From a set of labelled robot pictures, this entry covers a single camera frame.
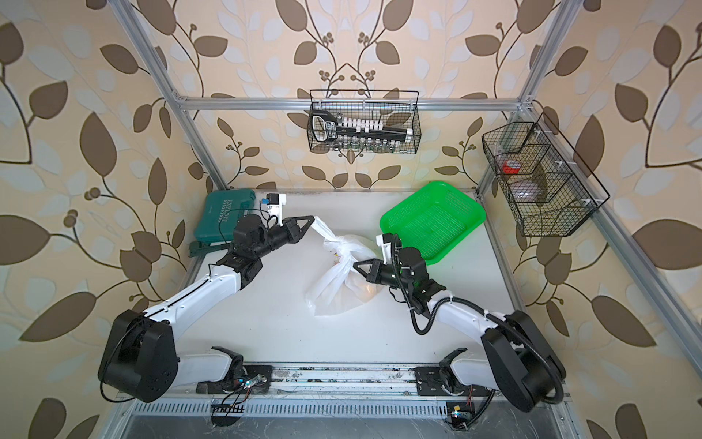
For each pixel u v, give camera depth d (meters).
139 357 0.41
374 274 0.71
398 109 0.91
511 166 0.81
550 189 0.73
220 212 1.08
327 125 0.83
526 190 0.73
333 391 0.74
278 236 0.70
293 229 0.71
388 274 0.71
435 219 1.11
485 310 0.48
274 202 0.72
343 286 0.81
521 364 0.42
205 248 1.04
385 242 0.75
